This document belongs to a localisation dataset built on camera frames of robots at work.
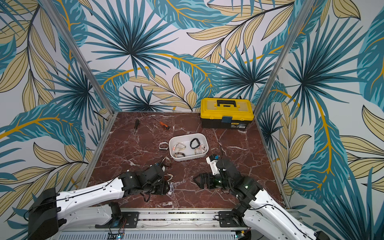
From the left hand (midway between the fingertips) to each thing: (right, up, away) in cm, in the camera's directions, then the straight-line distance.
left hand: (165, 191), depth 77 cm
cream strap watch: (+2, +6, +6) cm, 9 cm away
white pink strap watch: (+20, +19, +19) cm, 33 cm away
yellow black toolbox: (+36, +42, +21) cm, 60 cm away
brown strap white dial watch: (+4, +16, +18) cm, 24 cm away
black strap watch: (+17, +24, +23) cm, 38 cm away
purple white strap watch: (+3, -1, +6) cm, 7 cm away
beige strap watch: (+5, +20, +20) cm, 29 cm away
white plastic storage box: (+11, +20, +24) cm, 33 cm away
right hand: (+18, +8, -5) cm, 20 cm away
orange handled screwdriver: (-7, +35, +32) cm, 48 cm away
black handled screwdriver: (-27, +35, +33) cm, 55 cm away
